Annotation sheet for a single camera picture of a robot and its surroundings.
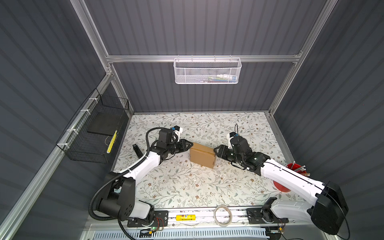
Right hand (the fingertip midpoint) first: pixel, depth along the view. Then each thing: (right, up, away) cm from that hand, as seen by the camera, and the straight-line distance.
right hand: (216, 151), depth 80 cm
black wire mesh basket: (-63, +9, -7) cm, 64 cm away
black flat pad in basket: (-58, +15, -3) cm, 60 cm away
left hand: (-13, +3, +4) cm, 14 cm away
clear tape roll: (+6, -31, -6) cm, 32 cm away
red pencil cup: (+40, -8, -3) cm, 41 cm away
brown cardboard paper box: (-8, -2, +1) cm, 8 cm away
